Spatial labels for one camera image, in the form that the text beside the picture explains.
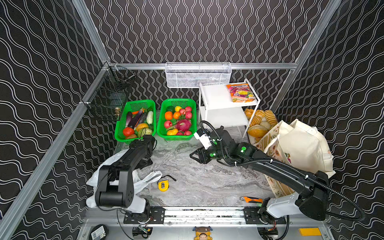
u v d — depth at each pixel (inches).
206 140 24.3
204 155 23.8
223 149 21.2
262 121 43.4
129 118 44.5
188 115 44.2
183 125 40.4
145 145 24.7
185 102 46.1
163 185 32.6
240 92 31.4
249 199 31.2
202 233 26.7
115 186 17.7
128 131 39.7
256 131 39.9
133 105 46.1
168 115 43.7
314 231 28.2
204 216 29.9
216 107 30.3
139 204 23.5
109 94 36.9
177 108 46.1
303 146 30.7
